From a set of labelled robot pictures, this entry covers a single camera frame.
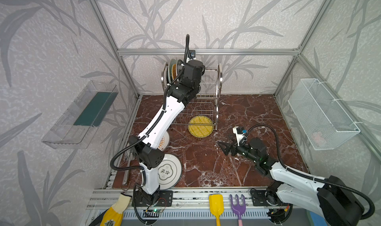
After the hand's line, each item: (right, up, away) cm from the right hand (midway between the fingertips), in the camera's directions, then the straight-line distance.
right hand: (223, 135), depth 80 cm
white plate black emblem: (-30, -22, +3) cm, 37 cm away
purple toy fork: (+6, -34, -10) cm, 36 cm away
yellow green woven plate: (-13, -1, +19) cm, 23 cm away
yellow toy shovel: (-5, -34, -8) cm, 35 cm away
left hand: (-17, +37, -8) cm, 42 cm away
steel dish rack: (-8, +19, +29) cm, 36 cm away
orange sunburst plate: (-35, -7, +14) cm, 39 cm away
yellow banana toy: (-53, -36, -12) cm, 65 cm away
